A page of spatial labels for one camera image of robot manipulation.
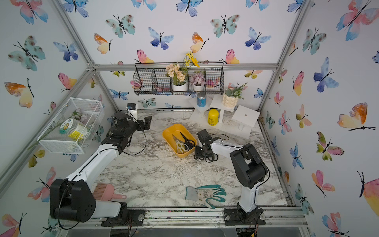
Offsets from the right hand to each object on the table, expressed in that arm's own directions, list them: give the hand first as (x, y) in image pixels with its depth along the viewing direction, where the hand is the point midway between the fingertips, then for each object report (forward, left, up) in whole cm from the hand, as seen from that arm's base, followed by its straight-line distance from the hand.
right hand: (197, 153), depth 95 cm
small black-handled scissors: (-1, -9, -3) cm, 9 cm away
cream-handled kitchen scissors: (+5, +11, -1) cm, 12 cm away
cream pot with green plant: (+23, -18, +28) cm, 41 cm away
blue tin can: (+29, -1, +19) cm, 35 cm away
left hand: (+9, +30, +25) cm, 40 cm away
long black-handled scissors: (+6, +6, 0) cm, 9 cm away
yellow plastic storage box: (+18, +16, -1) cm, 24 cm away
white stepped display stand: (+18, -25, +12) cm, 33 cm away
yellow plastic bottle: (+24, -10, +8) cm, 27 cm away
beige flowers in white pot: (+30, +13, +30) cm, 44 cm away
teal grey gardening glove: (-24, -4, -2) cm, 24 cm away
